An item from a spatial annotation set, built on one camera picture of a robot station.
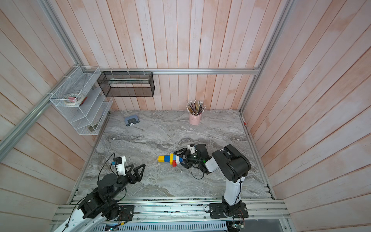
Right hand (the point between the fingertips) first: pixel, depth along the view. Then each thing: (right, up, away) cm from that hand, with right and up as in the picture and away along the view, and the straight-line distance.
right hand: (176, 157), depth 90 cm
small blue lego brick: (+3, -2, 0) cm, 3 cm away
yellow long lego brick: (-3, -1, 0) cm, 3 cm away
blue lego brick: (-1, 0, 0) cm, 1 cm away
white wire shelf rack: (-48, +25, -12) cm, 56 cm away
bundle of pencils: (+14, +33, +18) cm, 40 cm away
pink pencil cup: (+13, +24, +19) cm, 34 cm away
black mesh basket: (-36, +50, +13) cm, 64 cm away
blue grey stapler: (-35, +25, +22) cm, 48 cm away
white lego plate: (+1, -2, -1) cm, 2 cm away
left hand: (-19, -3, -13) cm, 23 cm away
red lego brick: (-1, -3, -2) cm, 4 cm away
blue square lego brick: (-6, -1, +1) cm, 6 cm away
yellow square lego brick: (-10, -1, +1) cm, 10 cm away
